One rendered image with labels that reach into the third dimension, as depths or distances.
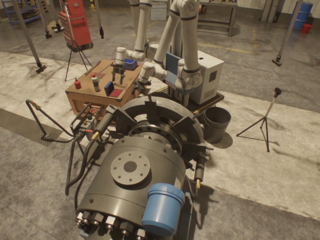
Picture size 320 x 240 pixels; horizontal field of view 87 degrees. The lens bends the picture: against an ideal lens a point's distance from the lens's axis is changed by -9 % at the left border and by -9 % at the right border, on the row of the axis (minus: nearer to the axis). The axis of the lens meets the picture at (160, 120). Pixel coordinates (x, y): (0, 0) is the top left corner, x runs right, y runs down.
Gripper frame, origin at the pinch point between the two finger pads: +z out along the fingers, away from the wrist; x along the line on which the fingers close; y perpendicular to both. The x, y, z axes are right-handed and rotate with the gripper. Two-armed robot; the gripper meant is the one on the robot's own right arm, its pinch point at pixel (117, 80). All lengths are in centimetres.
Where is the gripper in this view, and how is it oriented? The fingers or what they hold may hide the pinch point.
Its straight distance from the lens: 199.6
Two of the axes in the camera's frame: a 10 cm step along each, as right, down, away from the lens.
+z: -1.9, 9.2, 3.4
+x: -7.3, -3.7, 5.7
